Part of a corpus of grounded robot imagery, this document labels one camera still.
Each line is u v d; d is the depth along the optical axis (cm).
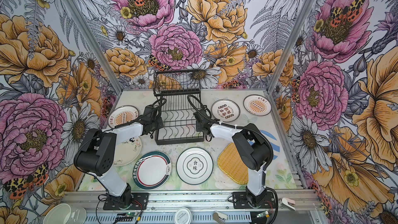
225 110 109
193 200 76
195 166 85
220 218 69
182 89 112
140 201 74
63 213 64
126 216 71
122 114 106
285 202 72
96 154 48
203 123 75
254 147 50
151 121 79
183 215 65
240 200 74
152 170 85
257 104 112
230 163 85
